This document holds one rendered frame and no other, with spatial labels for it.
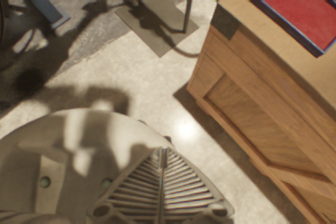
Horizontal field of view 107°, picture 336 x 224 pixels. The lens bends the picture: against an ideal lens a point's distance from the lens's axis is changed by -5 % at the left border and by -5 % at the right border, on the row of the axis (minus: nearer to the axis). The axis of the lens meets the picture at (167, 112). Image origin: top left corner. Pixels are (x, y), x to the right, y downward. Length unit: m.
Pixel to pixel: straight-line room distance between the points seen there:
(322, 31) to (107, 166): 0.51
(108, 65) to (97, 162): 0.56
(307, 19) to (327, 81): 0.11
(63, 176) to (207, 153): 0.54
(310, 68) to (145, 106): 0.58
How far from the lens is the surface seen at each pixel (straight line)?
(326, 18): 0.38
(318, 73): 0.31
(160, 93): 0.69
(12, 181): 0.49
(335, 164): 0.43
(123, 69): 0.78
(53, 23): 1.15
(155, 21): 0.92
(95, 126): 0.34
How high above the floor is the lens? 0.65
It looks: 79 degrees down
